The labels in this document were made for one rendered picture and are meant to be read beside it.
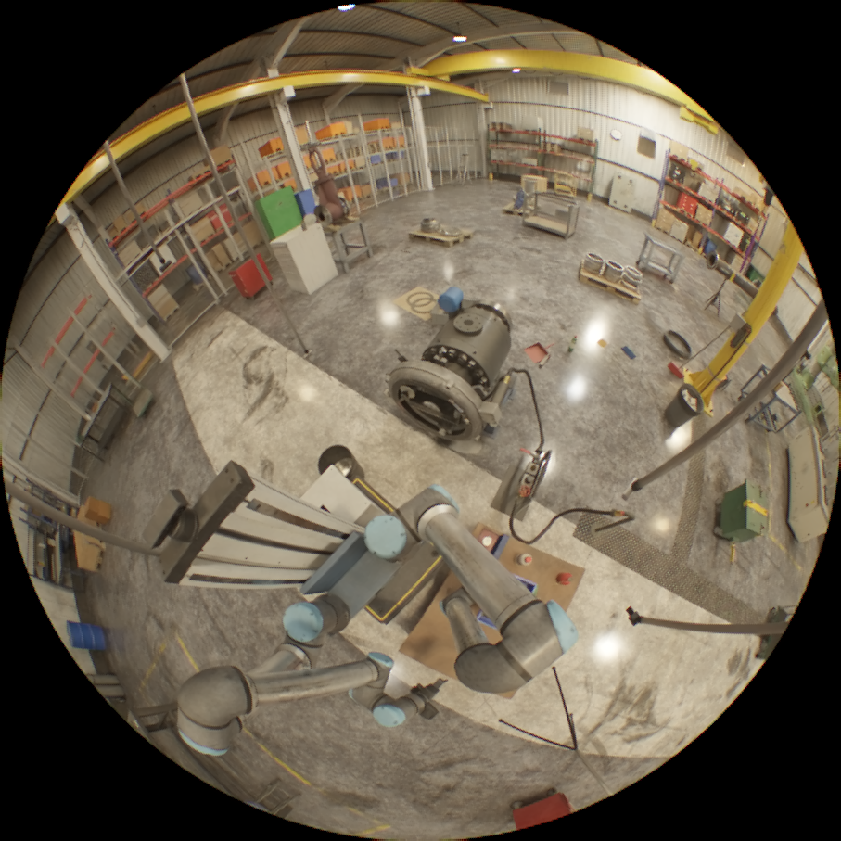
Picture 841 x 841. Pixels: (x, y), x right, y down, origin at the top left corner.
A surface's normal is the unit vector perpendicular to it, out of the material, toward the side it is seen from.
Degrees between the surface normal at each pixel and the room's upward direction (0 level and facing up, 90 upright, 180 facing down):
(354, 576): 0
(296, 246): 90
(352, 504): 0
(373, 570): 0
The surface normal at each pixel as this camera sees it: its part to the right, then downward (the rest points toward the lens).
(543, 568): -0.12, -0.50
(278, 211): 0.79, 0.47
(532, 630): -0.53, -0.79
